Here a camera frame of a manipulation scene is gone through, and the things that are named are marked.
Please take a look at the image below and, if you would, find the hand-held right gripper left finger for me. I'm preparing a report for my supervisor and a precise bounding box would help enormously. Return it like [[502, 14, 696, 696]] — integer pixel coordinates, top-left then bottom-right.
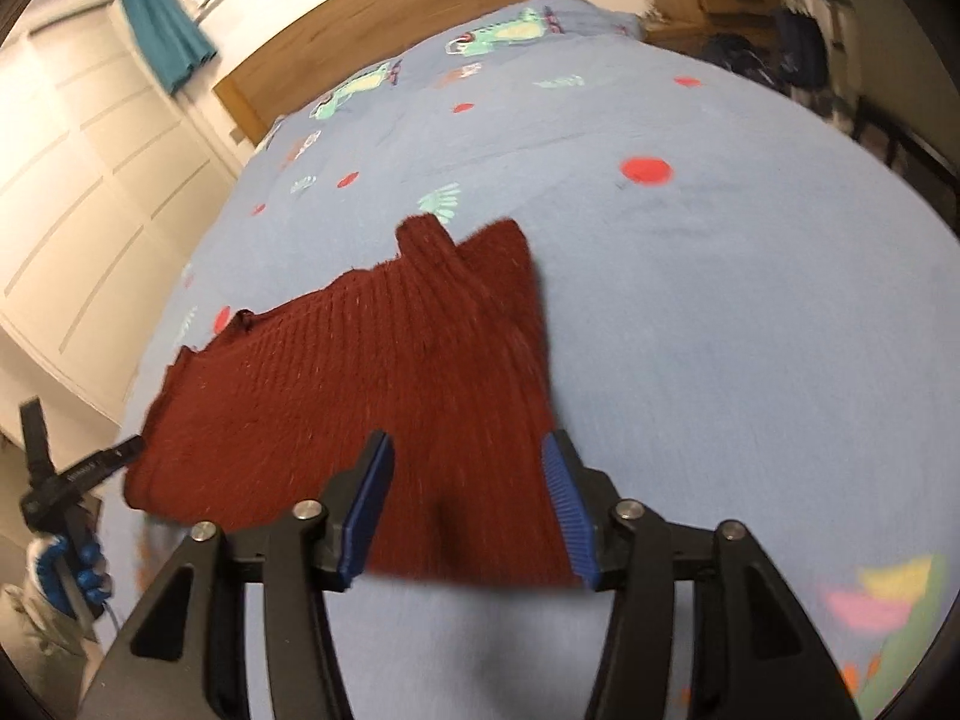
[[75, 431, 396, 720]]

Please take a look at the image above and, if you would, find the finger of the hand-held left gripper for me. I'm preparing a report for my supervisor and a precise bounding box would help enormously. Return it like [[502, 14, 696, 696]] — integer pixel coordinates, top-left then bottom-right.
[[54, 435, 145, 492], [19, 400, 59, 482]]

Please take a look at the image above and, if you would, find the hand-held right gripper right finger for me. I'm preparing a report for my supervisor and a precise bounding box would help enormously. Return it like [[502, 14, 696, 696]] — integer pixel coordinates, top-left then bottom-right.
[[541, 430, 863, 720]]

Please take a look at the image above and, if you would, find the dark red knitted sweater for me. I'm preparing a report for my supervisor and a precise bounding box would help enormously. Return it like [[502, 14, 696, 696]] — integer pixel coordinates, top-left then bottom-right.
[[124, 215, 584, 590]]

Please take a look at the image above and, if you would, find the person's left hand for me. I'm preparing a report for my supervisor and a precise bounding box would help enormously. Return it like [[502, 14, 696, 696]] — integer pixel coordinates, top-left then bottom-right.
[[26, 532, 113, 610]]

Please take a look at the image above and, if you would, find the white padded jacket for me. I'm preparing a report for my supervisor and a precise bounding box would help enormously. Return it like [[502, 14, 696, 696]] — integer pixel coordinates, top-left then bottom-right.
[[0, 585, 98, 665]]

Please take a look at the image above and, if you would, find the blue printed blanket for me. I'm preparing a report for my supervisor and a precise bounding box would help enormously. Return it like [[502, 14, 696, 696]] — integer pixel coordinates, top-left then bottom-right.
[[75, 0, 960, 720]]

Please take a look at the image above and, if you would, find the white wardrobe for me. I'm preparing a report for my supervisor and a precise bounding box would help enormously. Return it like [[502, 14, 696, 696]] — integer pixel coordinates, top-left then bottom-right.
[[0, 0, 242, 432]]

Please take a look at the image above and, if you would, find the teal curtain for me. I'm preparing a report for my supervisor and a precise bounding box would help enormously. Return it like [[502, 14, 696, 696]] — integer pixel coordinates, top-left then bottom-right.
[[114, 0, 219, 95]]

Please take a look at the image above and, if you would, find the wooden headboard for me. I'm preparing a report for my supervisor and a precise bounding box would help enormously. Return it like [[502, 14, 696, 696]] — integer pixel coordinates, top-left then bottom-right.
[[214, 0, 565, 145]]

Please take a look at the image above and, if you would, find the dark blue bag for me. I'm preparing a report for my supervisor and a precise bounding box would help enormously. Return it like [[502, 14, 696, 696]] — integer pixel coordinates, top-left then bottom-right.
[[701, 11, 832, 92]]

